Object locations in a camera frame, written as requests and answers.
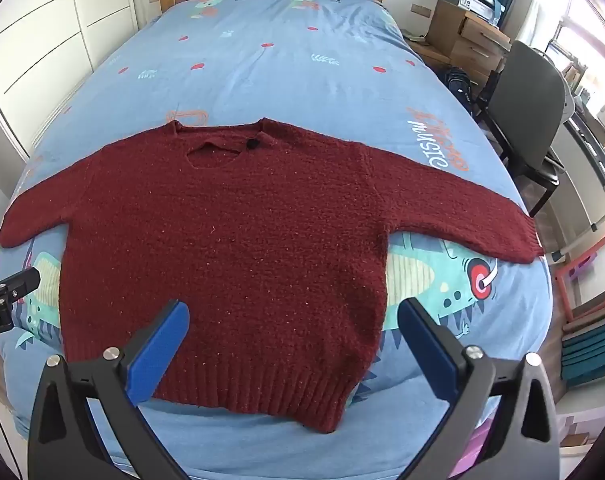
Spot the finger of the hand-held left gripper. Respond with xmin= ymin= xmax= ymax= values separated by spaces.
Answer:
xmin=0 ymin=267 xmax=41 ymax=307

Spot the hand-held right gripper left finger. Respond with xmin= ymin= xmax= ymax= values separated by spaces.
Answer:
xmin=27 ymin=299 xmax=191 ymax=480

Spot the white wardrobe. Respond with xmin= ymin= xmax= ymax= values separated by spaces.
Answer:
xmin=0 ymin=0 xmax=157 ymax=163

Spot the bed with blue printed sheet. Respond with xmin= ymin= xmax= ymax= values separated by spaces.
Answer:
xmin=0 ymin=0 xmax=554 ymax=480

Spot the stack of teal boards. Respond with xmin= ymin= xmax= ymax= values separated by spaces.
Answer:
xmin=560 ymin=310 xmax=605 ymax=387

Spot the black chair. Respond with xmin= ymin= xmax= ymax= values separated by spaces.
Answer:
xmin=475 ymin=40 xmax=577 ymax=219

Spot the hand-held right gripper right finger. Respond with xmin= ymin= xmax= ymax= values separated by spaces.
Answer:
xmin=397 ymin=297 xmax=561 ymax=480

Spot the wooden drawer cabinet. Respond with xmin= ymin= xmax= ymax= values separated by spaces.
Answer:
xmin=425 ymin=0 xmax=513 ymax=92

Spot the white desk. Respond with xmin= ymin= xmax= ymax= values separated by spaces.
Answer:
xmin=545 ymin=35 xmax=605 ymax=233

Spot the dark blue bag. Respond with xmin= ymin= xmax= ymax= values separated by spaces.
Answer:
xmin=443 ymin=65 xmax=481 ymax=117

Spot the red frame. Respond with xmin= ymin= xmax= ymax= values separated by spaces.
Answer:
xmin=554 ymin=230 xmax=605 ymax=322

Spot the dark red knitted sweater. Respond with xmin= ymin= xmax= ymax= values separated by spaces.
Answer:
xmin=0 ymin=117 xmax=546 ymax=434

